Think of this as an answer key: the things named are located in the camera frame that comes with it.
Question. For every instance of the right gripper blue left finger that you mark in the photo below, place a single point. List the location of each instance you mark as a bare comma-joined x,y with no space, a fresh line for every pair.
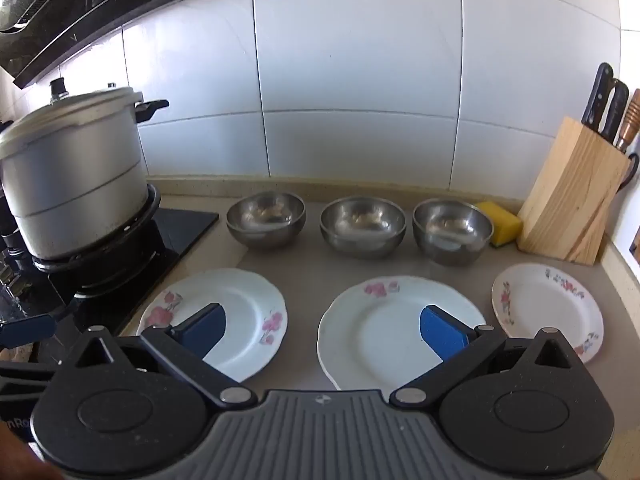
199,333

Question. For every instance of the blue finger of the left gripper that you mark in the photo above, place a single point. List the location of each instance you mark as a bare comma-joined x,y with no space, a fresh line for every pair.
17,333

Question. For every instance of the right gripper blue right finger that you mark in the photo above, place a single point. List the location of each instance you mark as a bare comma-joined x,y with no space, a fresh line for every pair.
445,334

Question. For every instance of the pink flower plate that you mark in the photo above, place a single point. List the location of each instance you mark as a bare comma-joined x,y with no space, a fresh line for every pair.
256,317
370,336

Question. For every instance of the small colourful flower plate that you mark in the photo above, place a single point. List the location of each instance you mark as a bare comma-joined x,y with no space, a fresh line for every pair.
528,297

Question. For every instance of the steel bowl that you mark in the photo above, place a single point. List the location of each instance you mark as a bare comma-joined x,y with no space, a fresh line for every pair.
451,232
363,227
267,220

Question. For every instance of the person's right hand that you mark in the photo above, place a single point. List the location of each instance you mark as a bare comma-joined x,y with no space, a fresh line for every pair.
18,462

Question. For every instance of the black gas stove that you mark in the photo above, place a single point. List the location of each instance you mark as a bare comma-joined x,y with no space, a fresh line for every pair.
101,285

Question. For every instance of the yellow green sponge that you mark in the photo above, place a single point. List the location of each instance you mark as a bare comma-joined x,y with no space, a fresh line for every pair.
507,226

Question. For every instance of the silver pressure cooker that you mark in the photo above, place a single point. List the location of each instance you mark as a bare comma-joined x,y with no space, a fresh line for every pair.
72,171

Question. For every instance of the wooden knife block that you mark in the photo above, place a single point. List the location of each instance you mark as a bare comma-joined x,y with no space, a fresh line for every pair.
565,213

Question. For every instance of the black scissors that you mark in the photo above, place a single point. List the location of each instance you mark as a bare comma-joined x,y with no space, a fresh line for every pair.
634,159

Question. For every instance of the wooden window frame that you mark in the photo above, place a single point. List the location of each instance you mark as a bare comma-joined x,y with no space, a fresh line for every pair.
635,245

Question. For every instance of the wooden handled knife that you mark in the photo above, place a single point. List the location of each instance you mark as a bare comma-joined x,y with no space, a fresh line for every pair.
630,124

